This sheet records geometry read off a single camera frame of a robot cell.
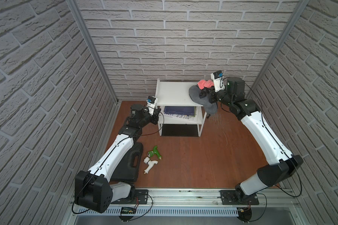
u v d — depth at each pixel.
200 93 0.73
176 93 0.76
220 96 0.61
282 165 0.40
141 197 0.73
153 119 0.69
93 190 0.39
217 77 0.60
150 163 0.85
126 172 0.78
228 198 0.74
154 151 0.89
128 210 0.71
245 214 0.69
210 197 0.76
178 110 0.87
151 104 0.65
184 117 0.86
